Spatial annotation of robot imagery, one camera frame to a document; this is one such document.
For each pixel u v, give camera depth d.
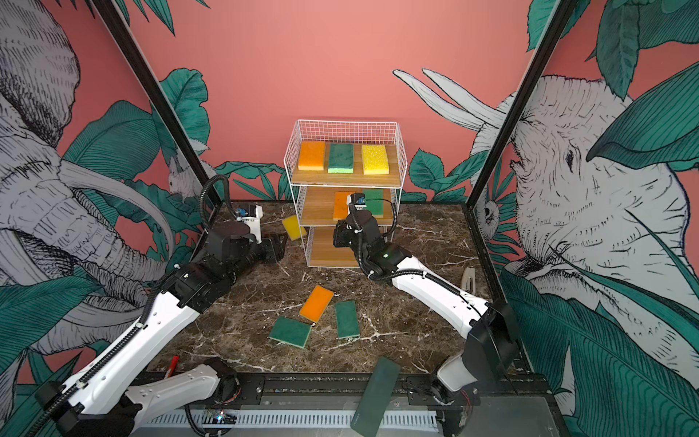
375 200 0.65
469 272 0.97
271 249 0.60
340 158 0.73
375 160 0.72
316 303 0.90
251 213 0.59
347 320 0.86
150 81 0.82
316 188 0.92
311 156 0.73
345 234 0.67
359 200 0.66
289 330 0.84
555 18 0.71
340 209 0.82
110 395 0.39
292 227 1.14
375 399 0.73
